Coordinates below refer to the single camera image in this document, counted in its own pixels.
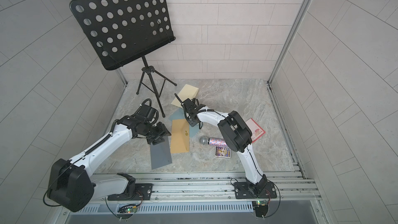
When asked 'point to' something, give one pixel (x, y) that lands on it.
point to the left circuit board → (126, 212)
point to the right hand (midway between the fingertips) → (195, 118)
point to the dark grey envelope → (160, 154)
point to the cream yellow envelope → (187, 92)
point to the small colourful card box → (222, 151)
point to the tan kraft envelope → (180, 140)
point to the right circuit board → (261, 208)
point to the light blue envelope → (179, 114)
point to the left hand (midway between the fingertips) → (172, 134)
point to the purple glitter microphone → (205, 140)
